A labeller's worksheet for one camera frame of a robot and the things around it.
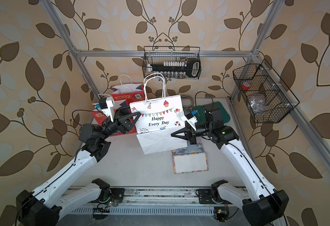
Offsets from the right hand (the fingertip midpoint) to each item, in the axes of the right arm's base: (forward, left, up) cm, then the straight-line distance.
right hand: (172, 133), depth 62 cm
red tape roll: (+30, -44, +1) cm, 53 cm away
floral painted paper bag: (-1, -11, -30) cm, 32 cm away
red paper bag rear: (+38, +28, -7) cm, 48 cm away
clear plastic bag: (+14, -44, +1) cm, 46 cm away
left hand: (+2, +13, +14) cm, 20 cm away
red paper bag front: (+20, +43, -8) cm, 48 cm away
